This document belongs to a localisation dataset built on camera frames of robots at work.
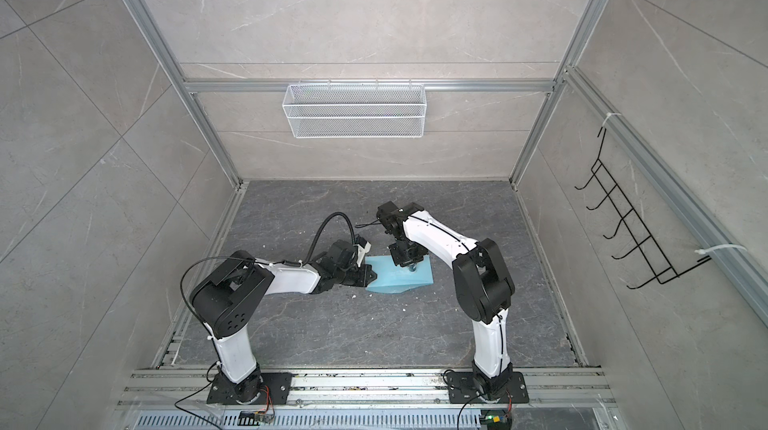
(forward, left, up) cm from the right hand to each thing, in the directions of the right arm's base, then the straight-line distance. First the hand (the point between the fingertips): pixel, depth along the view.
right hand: (410, 258), depth 91 cm
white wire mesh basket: (+45, +17, +24) cm, 54 cm away
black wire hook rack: (-13, -49, +25) cm, 57 cm away
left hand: (-1, +10, -5) cm, 11 cm away
